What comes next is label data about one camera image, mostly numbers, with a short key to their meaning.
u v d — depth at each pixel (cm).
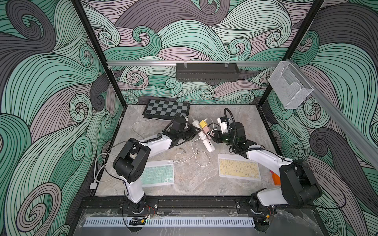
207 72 103
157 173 85
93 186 82
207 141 85
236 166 86
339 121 59
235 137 67
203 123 88
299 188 42
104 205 75
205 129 86
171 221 70
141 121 110
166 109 114
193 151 91
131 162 48
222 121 77
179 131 73
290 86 78
